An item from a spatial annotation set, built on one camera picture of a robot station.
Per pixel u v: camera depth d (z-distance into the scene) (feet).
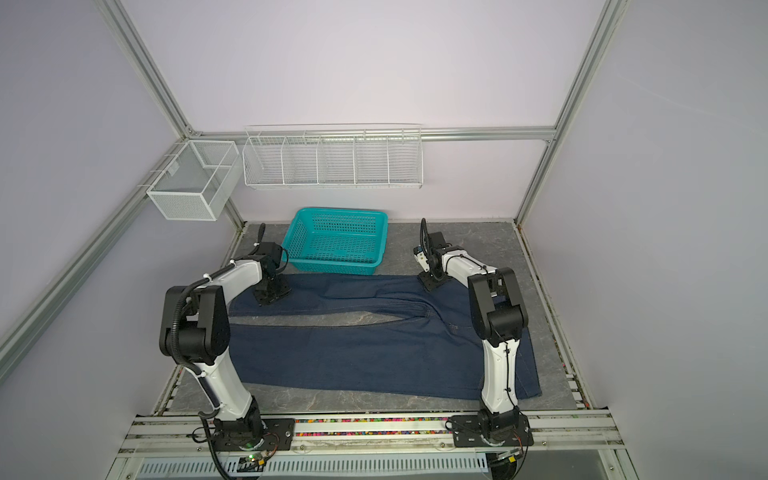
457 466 2.32
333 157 3.25
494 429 2.12
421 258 3.15
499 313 1.82
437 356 2.84
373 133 3.05
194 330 1.67
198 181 3.25
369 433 2.47
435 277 2.64
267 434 2.42
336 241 3.79
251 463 2.37
